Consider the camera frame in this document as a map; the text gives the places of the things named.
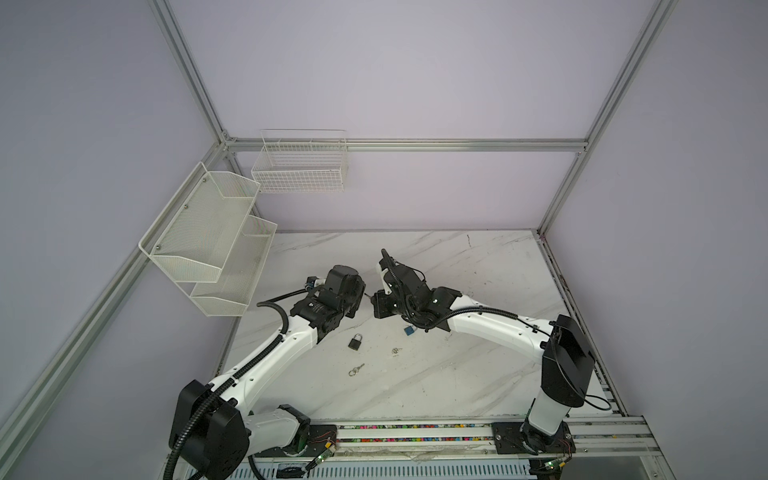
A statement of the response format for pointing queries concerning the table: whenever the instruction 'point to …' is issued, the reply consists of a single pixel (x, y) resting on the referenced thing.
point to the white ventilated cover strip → (464, 470)
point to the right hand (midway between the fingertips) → (368, 299)
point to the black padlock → (355, 342)
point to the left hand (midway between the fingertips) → (363, 283)
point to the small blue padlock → (409, 330)
